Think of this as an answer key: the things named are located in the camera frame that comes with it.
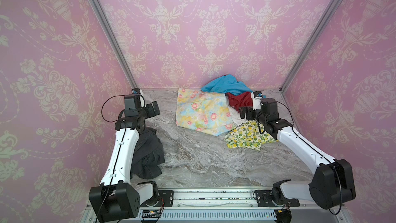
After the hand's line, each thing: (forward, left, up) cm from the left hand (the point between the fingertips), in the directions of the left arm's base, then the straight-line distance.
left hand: (149, 106), depth 79 cm
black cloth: (-19, 0, -16) cm, 25 cm away
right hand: (+5, -52, -4) cm, 52 cm away
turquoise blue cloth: (+33, -45, -14) cm, 58 cm away
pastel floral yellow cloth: (+13, -28, -21) cm, 38 cm away
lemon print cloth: (-4, -56, -21) cm, 60 cm away
